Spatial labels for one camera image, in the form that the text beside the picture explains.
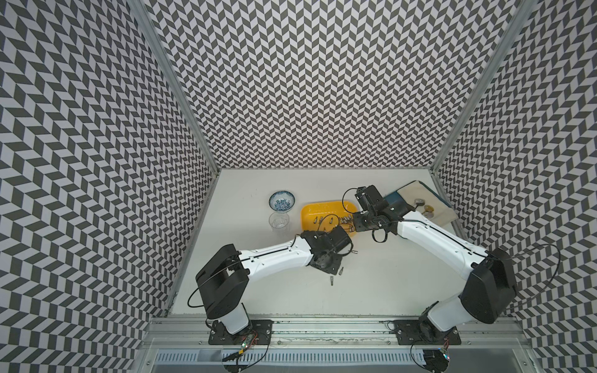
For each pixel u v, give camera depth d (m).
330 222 0.99
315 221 0.99
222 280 0.43
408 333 0.72
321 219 0.98
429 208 1.03
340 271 0.86
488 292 0.41
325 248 0.61
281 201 1.05
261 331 0.72
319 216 0.99
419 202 1.05
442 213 0.99
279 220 0.96
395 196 1.08
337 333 0.75
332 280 0.84
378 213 0.61
